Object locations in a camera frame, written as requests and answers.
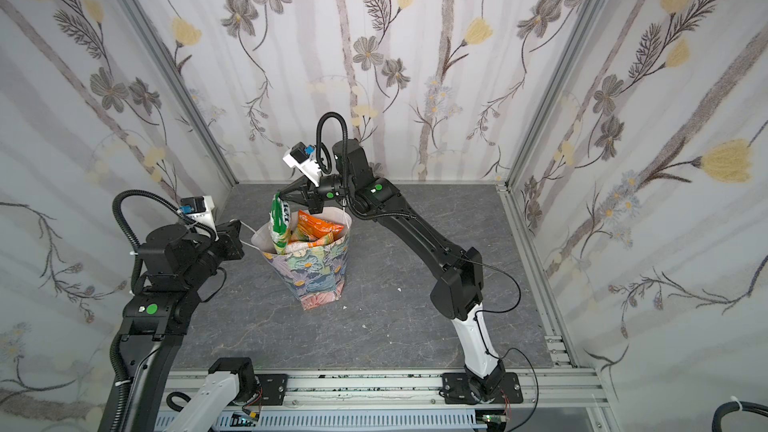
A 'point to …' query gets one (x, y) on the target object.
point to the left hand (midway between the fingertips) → (234, 213)
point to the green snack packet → (279, 225)
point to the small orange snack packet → (312, 227)
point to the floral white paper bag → (316, 274)
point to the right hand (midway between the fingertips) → (275, 185)
